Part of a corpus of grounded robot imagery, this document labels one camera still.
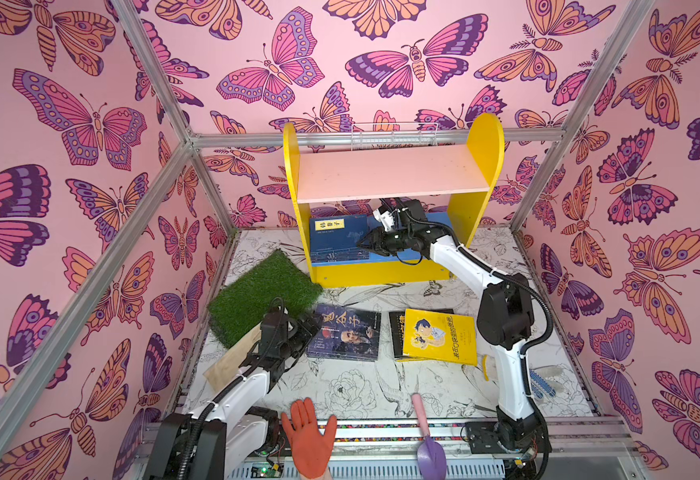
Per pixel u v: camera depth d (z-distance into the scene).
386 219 0.86
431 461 0.69
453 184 0.74
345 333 0.90
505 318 0.57
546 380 0.83
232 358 0.87
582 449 0.73
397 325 0.90
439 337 0.87
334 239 0.91
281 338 0.70
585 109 0.85
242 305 0.97
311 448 0.71
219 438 0.42
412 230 0.75
